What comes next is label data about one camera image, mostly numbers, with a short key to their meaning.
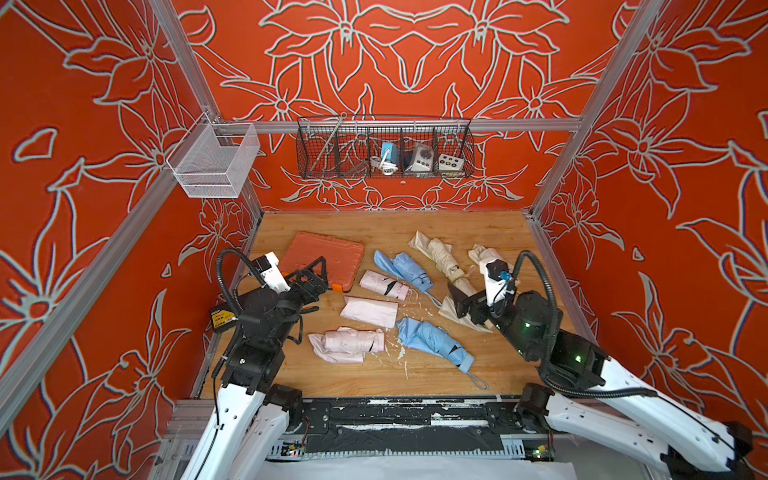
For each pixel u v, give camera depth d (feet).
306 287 1.97
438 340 2.67
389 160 2.79
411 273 3.19
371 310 2.95
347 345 2.66
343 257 3.34
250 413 1.54
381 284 3.11
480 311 1.86
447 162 3.10
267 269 1.91
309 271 1.97
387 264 3.30
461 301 1.87
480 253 3.48
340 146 3.23
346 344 2.67
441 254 3.34
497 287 1.71
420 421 2.40
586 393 1.50
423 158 2.98
